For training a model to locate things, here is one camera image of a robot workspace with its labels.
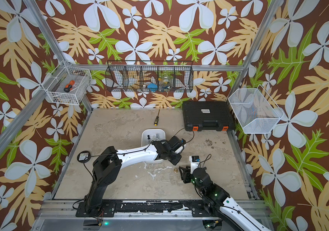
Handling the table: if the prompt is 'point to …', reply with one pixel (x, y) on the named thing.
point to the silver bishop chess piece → (157, 136)
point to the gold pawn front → (175, 170)
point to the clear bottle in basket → (166, 81)
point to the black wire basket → (149, 76)
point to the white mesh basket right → (255, 111)
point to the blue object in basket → (152, 87)
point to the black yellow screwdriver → (157, 120)
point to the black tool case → (215, 115)
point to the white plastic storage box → (152, 132)
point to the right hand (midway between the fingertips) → (180, 167)
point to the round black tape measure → (83, 156)
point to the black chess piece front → (149, 141)
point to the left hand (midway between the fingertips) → (180, 156)
